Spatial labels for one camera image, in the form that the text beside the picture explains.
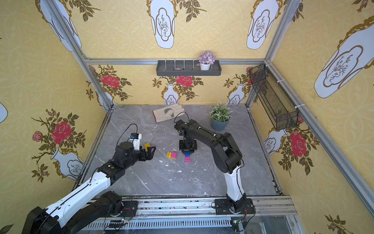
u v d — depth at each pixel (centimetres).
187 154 88
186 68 92
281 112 88
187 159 90
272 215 77
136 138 72
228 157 52
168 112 115
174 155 90
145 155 72
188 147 78
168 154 92
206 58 82
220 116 95
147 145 96
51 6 69
